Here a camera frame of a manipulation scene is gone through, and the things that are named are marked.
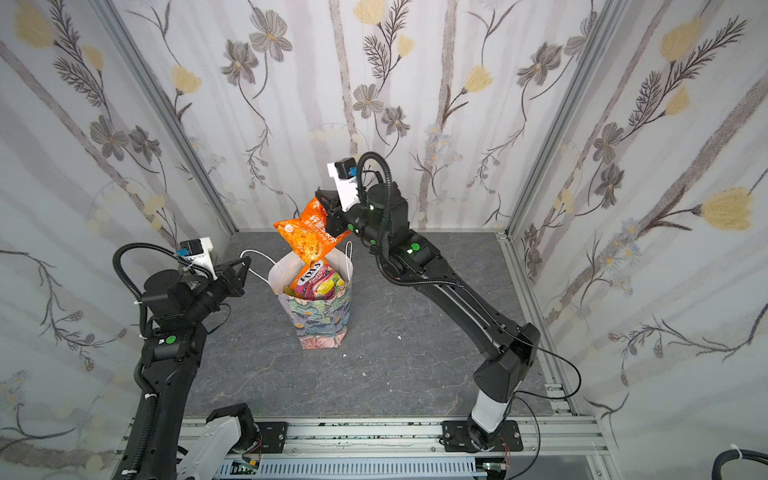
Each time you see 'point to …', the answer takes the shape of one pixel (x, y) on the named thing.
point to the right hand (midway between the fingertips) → (315, 182)
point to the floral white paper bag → (320, 323)
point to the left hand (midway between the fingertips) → (243, 250)
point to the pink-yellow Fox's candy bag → (320, 282)
